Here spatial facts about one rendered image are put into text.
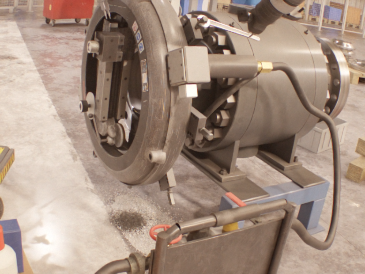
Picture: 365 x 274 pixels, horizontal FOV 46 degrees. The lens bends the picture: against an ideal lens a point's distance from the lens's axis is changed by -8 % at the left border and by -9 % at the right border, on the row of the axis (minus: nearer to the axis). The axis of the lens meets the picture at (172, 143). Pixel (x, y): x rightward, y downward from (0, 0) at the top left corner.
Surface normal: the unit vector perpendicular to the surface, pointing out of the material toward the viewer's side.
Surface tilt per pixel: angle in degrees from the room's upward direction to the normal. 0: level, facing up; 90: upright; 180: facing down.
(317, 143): 90
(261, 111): 97
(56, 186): 0
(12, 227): 6
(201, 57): 68
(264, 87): 79
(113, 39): 93
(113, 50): 93
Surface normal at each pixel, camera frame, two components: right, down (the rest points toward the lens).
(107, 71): 0.48, 0.44
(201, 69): 0.50, 0.00
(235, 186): 0.11, -0.92
